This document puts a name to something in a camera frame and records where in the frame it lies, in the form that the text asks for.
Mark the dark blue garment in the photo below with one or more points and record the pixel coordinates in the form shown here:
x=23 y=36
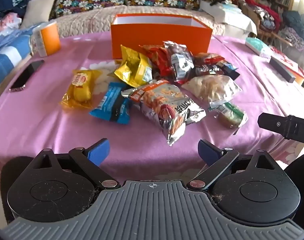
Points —
x=297 y=25

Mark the teal tissue pack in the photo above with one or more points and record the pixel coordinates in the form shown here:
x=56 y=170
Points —
x=258 y=46

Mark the yellow chip bag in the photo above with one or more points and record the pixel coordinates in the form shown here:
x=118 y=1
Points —
x=131 y=67

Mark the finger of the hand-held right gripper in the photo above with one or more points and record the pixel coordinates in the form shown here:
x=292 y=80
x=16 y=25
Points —
x=279 y=125

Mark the pink tablecloth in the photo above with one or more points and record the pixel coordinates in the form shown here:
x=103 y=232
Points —
x=54 y=135

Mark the red snack bag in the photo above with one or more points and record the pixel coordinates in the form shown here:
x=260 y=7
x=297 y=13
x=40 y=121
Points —
x=158 y=60

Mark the blue striped blanket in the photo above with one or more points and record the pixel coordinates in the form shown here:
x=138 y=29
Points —
x=6 y=52

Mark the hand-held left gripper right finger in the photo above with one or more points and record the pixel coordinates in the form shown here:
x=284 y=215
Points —
x=209 y=152

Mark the orange white cylindrical canister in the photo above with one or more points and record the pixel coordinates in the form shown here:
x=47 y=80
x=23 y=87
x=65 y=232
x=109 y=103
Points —
x=50 y=38

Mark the black box with red lid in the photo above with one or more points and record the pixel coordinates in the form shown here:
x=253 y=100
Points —
x=284 y=66

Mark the yellow clear snack packet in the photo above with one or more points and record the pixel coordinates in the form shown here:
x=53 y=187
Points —
x=79 y=90

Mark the white sheet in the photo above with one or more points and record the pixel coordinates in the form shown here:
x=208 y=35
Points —
x=229 y=17

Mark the pile of clothes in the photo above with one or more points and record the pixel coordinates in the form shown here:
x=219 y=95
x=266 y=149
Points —
x=6 y=17

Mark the black smartphone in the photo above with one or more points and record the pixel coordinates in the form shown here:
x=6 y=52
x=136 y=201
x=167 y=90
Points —
x=26 y=75

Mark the orange cardboard box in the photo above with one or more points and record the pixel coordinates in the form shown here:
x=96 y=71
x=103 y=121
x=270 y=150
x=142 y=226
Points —
x=154 y=40

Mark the dark brown silver snack bag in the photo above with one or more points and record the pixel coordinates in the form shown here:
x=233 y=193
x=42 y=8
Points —
x=179 y=60

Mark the beige pillow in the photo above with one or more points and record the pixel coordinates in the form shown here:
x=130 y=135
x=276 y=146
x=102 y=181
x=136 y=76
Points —
x=39 y=10

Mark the clear bag of white snacks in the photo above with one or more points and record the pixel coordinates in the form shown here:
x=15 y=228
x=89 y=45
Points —
x=212 y=87

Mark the silver orange snack bag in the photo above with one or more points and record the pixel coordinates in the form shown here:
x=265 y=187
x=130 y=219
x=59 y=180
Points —
x=164 y=105

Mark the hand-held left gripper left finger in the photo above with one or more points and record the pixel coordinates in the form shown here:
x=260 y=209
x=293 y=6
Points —
x=98 y=152

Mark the beige quilted sofa cover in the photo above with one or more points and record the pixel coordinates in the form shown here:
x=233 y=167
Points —
x=91 y=22

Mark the brown pastry snack packet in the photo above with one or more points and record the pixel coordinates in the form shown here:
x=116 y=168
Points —
x=229 y=115

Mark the small dark blue snack packet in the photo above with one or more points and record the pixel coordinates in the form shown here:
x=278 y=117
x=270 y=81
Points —
x=229 y=67

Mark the red garment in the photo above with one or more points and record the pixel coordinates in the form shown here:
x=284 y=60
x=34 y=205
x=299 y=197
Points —
x=252 y=2

